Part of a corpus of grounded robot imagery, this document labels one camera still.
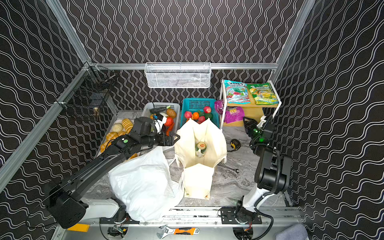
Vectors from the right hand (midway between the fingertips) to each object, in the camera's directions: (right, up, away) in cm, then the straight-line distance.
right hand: (245, 118), depth 90 cm
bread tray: (-84, -4, +18) cm, 86 cm away
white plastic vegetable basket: (-66, +10, +22) cm, 70 cm away
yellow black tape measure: (-4, -16, +8) cm, 19 cm away
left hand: (-39, -10, -17) cm, 44 cm away
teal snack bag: (-8, +13, -10) cm, 18 cm away
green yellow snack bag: (+6, +13, -10) cm, 17 cm away
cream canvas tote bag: (-29, -24, -28) cm, 47 cm away
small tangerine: (-29, +3, +22) cm, 37 cm away
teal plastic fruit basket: (-30, +12, +28) cm, 43 cm away
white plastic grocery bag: (-54, -34, -13) cm, 65 cm away
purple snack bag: (-7, +2, 0) cm, 8 cm away
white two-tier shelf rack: (+8, +6, +9) cm, 13 cm away
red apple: (-35, +4, +16) cm, 39 cm away
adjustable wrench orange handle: (-44, -54, -20) cm, 73 cm away
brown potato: (-47, +6, +20) cm, 52 cm away
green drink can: (-27, -18, -3) cm, 32 cm away
